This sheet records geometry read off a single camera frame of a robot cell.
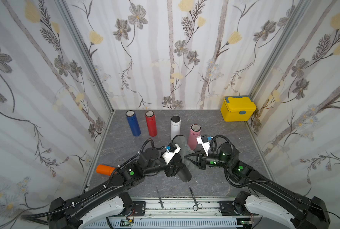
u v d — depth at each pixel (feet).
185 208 2.47
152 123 3.11
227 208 2.40
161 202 2.51
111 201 1.97
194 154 2.06
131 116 2.91
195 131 2.68
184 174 2.30
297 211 1.37
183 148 2.08
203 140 1.98
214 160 1.96
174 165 1.97
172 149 1.86
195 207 2.47
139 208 2.42
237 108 3.44
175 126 2.88
